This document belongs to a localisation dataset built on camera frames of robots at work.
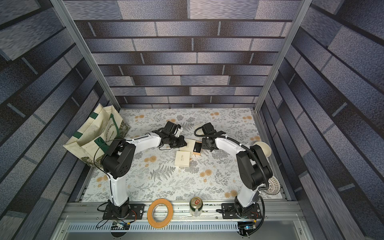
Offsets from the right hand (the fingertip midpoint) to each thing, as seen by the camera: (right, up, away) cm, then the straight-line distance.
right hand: (207, 144), depth 95 cm
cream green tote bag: (-63, +4, -20) cm, 66 cm away
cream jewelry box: (-8, -2, 0) cm, 8 cm away
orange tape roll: (-30, -30, -22) cm, 48 cm away
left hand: (-13, +1, -1) cm, 13 cm away
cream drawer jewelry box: (-15, -8, -5) cm, 18 cm away
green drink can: (-7, -24, -28) cm, 37 cm away
